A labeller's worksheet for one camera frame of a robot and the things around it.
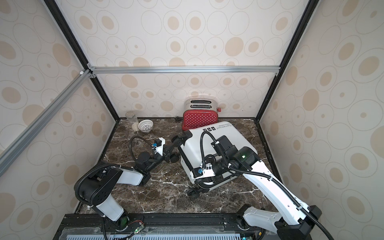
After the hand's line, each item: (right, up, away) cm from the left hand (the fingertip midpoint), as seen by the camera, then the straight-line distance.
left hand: (178, 144), depth 83 cm
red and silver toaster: (+13, +20, +17) cm, 29 cm away
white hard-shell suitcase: (+10, +2, -10) cm, 14 cm away
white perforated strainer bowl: (-28, +12, +30) cm, 43 cm away
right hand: (+14, -11, -16) cm, 23 cm away
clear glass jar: (-33, +15, +20) cm, 42 cm away
